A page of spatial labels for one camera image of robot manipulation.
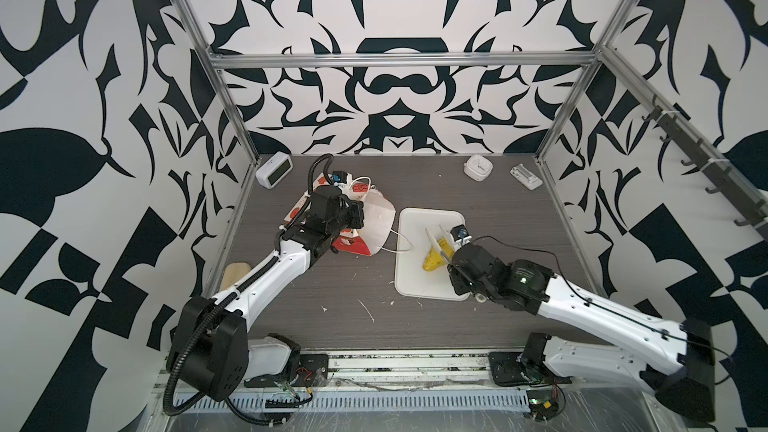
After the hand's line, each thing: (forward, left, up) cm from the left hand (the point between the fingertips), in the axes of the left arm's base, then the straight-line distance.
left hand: (363, 197), depth 82 cm
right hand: (-18, -23, -6) cm, 30 cm away
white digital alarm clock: (+24, +32, -14) cm, 42 cm away
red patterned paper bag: (+6, -4, -17) cm, 18 cm away
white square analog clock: (+26, -41, -18) cm, 52 cm away
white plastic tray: (-15, -13, -20) cm, 28 cm away
